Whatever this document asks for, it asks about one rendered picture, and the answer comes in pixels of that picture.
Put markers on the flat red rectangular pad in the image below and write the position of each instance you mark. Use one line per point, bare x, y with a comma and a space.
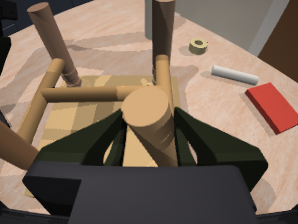
273, 107

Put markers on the brown wooden stool leg frame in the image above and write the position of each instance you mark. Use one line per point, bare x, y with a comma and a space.
147, 110

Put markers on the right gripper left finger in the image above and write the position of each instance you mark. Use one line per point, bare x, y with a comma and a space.
88, 145

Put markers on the white cylinder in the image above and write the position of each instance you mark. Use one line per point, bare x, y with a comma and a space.
234, 75

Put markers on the grey bottle with red pointed cap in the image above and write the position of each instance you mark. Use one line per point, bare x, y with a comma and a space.
148, 19

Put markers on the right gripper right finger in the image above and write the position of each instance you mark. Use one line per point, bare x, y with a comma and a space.
214, 147

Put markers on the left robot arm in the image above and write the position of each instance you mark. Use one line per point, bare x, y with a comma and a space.
2, 118

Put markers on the tan wooden stool seat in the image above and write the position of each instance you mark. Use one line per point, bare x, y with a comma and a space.
67, 118

